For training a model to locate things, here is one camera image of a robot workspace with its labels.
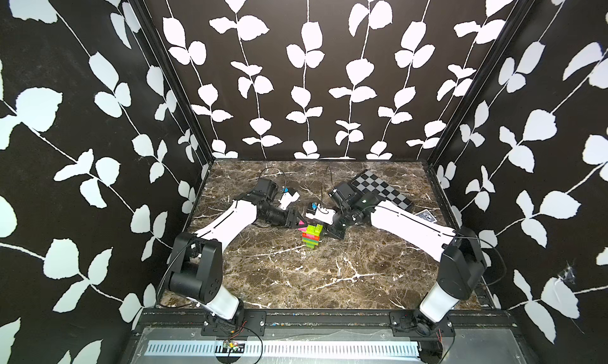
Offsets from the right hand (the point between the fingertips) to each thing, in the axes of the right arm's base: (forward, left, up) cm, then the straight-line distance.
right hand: (321, 225), depth 82 cm
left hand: (+1, +7, 0) cm, 7 cm away
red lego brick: (-2, +2, -9) cm, 9 cm away
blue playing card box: (+12, -45, -12) cm, 49 cm away
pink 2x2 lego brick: (-1, +7, 0) cm, 7 cm away
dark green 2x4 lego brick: (-2, +4, -10) cm, 11 cm away
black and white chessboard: (+31, -23, -12) cm, 41 cm away
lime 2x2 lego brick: (-2, +2, 0) cm, 3 cm away
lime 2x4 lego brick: (-2, +4, -4) cm, 6 cm away
